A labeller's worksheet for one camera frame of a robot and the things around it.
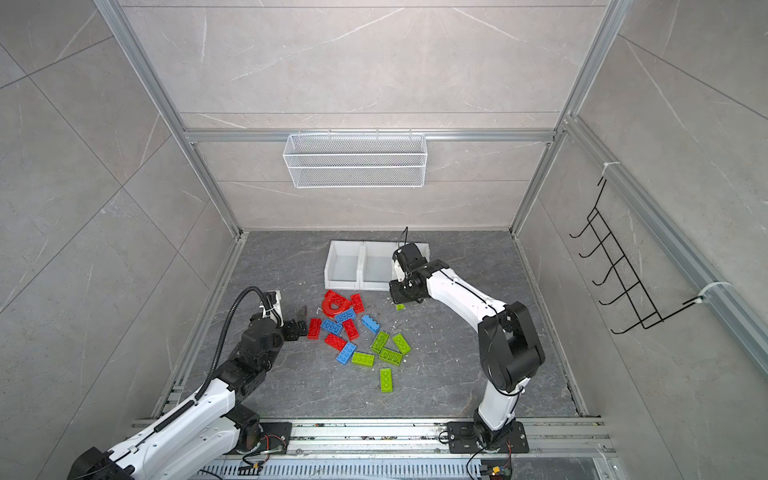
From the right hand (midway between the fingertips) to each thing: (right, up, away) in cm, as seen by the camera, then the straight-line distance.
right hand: (398, 292), depth 91 cm
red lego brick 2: (-15, -12, 0) cm, 19 cm away
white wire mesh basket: (-15, +44, +9) cm, 47 cm away
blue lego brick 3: (-8, -10, 0) cm, 13 cm away
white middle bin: (-8, +7, +16) cm, 19 cm away
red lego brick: (-27, -11, +2) cm, 29 cm away
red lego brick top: (-14, -5, +7) cm, 16 cm away
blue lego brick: (-17, -8, +3) cm, 19 cm away
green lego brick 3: (-10, -19, -5) cm, 22 cm away
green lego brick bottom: (-4, -24, -8) cm, 26 cm away
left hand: (-31, -2, -8) cm, 32 cm away
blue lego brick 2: (-22, -11, +2) cm, 24 cm away
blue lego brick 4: (-15, -17, -5) cm, 24 cm away
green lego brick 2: (+1, -16, -1) cm, 16 cm away
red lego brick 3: (-19, -15, -3) cm, 24 cm away
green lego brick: (-6, -15, -2) cm, 16 cm away
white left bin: (-20, +8, +17) cm, 27 cm away
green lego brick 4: (-2, -18, -5) cm, 19 cm away
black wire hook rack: (+53, -1, -27) cm, 60 cm away
